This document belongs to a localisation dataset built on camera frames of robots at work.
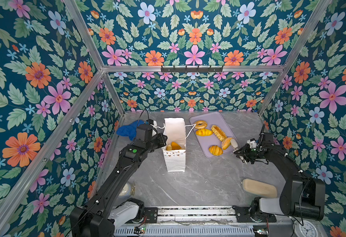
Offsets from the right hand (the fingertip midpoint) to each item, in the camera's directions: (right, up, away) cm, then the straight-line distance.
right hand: (235, 152), depth 85 cm
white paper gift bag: (-35, +3, -16) cm, 38 cm away
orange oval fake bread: (-36, +2, +9) cm, 38 cm away
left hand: (-38, +12, -11) cm, 41 cm away
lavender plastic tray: (-6, +21, +31) cm, 38 cm away
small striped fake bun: (-10, 0, +8) cm, 13 cm away
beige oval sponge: (+11, -19, -6) cm, 23 cm away
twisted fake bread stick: (-6, +11, +16) cm, 20 cm away
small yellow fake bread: (-16, +11, +18) cm, 27 cm away
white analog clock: (+27, -32, -19) cm, 46 cm away
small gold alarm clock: (-61, -19, -7) cm, 64 cm away
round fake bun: (-3, +4, +9) cm, 11 cm away
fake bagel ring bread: (-18, +16, +22) cm, 33 cm away
